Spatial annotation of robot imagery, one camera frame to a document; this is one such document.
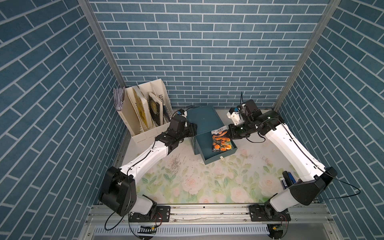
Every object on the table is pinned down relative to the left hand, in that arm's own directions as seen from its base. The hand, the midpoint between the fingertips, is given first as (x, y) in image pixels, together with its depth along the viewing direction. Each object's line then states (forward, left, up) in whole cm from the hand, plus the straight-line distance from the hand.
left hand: (197, 126), depth 83 cm
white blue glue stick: (-24, -49, -20) cm, 58 cm away
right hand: (-9, -15, +5) cm, 18 cm away
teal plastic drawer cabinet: (+6, -6, -1) cm, 8 cm away
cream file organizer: (+13, +43, -5) cm, 45 cm away
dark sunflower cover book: (+21, +28, -5) cm, 36 cm away
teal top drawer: (-6, -4, -7) cm, 10 cm away
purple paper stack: (+17, +47, +8) cm, 51 cm away
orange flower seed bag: (-13, -11, +5) cm, 18 cm away
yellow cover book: (+16, +35, -10) cm, 40 cm away
